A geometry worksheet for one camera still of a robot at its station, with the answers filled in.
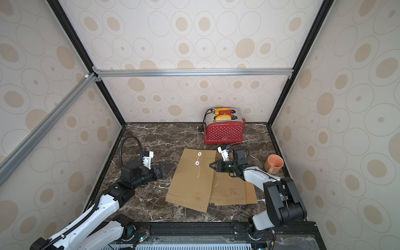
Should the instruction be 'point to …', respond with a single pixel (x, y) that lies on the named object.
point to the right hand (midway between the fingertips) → (210, 167)
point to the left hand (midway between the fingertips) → (171, 167)
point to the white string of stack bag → (217, 174)
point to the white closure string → (197, 162)
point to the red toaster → (224, 125)
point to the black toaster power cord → (200, 127)
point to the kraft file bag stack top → (226, 190)
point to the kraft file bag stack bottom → (250, 197)
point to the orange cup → (273, 164)
